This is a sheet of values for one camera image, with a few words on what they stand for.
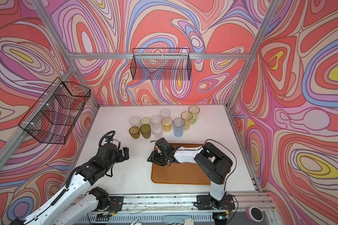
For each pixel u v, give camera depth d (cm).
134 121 105
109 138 66
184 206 73
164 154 70
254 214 66
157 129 101
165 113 108
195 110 98
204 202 73
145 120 102
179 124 98
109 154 60
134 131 99
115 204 72
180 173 88
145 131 96
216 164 48
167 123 104
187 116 99
